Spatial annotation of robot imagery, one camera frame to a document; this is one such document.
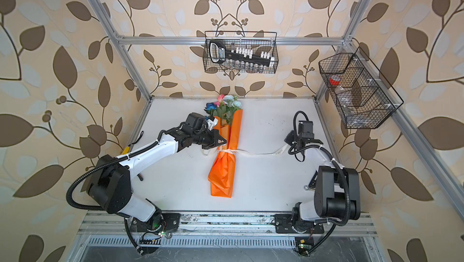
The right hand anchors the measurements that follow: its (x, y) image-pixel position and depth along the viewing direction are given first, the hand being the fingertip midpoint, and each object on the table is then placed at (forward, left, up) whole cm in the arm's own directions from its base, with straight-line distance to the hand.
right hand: (291, 140), depth 92 cm
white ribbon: (-4, +32, -2) cm, 32 cm away
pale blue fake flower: (+31, +33, -1) cm, 45 cm away
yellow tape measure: (+2, +89, -9) cm, 90 cm away
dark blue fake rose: (+26, +42, 0) cm, 50 cm away
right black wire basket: (+9, -31, +20) cm, 38 cm away
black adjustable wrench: (-20, -7, -7) cm, 22 cm away
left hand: (-6, +32, +10) cm, 34 cm away
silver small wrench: (-22, -4, -8) cm, 24 cm away
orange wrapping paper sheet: (-17, +36, -4) cm, 40 cm away
